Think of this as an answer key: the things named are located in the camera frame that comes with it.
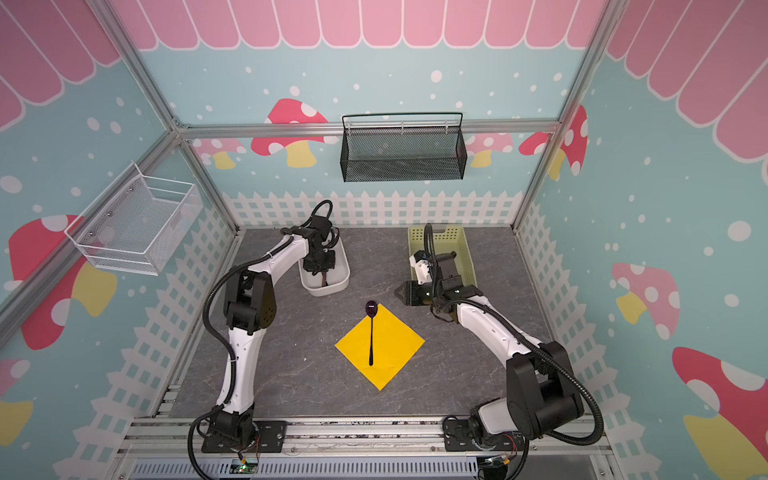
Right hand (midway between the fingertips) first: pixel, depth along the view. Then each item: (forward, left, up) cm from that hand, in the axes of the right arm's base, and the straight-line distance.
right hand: (400, 290), depth 85 cm
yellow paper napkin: (-10, +2, -15) cm, 18 cm away
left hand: (+16, +26, -12) cm, 32 cm away
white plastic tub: (+12, +21, -11) cm, 27 cm away
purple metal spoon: (+2, +9, -13) cm, 16 cm away
